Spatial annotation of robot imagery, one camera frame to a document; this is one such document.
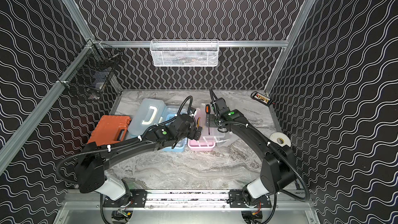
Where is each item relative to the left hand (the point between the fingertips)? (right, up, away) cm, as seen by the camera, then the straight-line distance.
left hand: (195, 122), depth 80 cm
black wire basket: (-63, +28, +13) cm, 70 cm away
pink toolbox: (+8, -7, 0) cm, 11 cm away
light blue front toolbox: (-16, +5, +10) cm, 20 cm away
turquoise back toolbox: (-27, +5, +14) cm, 31 cm away
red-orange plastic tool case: (-53, -6, +15) cm, 55 cm away
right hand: (+11, +1, +6) cm, 12 cm away
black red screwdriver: (+7, +5, +9) cm, 13 cm away
